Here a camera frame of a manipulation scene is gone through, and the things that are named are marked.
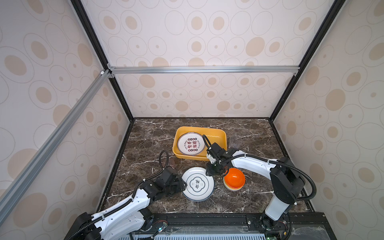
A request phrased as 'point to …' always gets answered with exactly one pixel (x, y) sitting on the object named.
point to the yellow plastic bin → (216, 135)
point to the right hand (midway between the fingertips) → (208, 173)
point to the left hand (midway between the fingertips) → (189, 185)
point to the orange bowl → (234, 177)
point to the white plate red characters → (191, 144)
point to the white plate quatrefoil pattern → (200, 186)
